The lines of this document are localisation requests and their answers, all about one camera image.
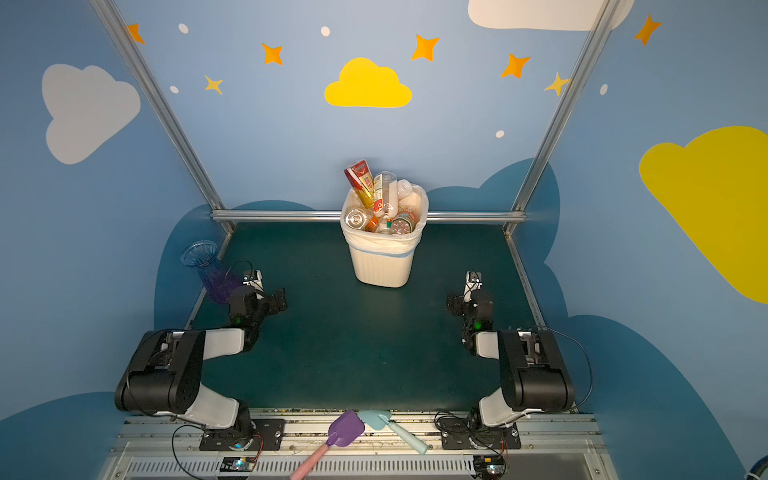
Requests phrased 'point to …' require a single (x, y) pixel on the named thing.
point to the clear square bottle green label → (385, 197)
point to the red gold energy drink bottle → (360, 179)
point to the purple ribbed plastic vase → (201, 253)
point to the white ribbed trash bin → (384, 226)
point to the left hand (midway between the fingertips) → (273, 290)
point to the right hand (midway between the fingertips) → (469, 287)
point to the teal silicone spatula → (377, 419)
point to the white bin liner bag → (400, 243)
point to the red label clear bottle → (404, 223)
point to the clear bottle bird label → (355, 219)
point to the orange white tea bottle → (372, 225)
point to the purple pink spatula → (342, 431)
